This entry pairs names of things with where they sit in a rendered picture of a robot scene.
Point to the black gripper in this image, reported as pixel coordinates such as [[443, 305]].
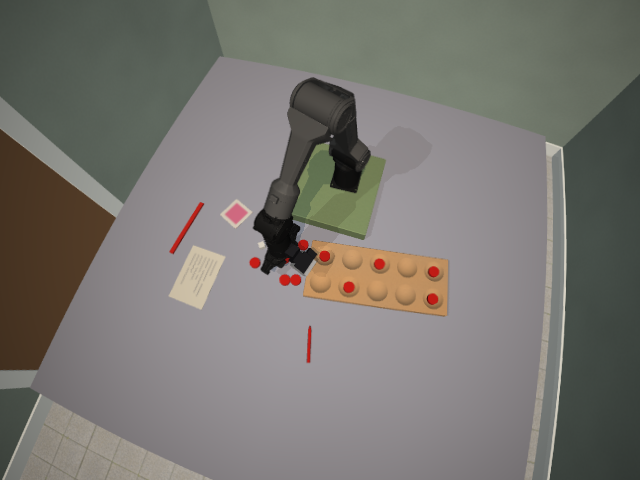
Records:
[[273, 259]]

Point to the pink square tile with cream border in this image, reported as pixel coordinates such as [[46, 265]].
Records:
[[236, 213]]

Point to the tan tray with round pockets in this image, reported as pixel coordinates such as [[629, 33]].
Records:
[[403, 284]]

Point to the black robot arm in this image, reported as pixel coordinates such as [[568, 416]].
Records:
[[314, 115]]

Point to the red flat bar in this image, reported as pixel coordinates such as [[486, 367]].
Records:
[[187, 226]]

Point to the beige paper sheet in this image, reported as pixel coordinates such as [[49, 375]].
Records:
[[197, 277]]

